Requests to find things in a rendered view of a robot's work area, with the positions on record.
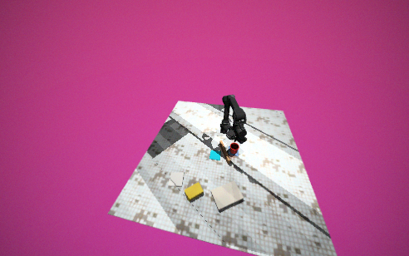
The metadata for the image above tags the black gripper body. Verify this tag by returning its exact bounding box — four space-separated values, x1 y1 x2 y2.
224 124 247 144

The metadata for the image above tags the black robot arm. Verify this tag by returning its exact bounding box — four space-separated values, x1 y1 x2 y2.
220 95 247 140

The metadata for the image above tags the yellow box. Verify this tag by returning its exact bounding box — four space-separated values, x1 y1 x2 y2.
185 182 204 201

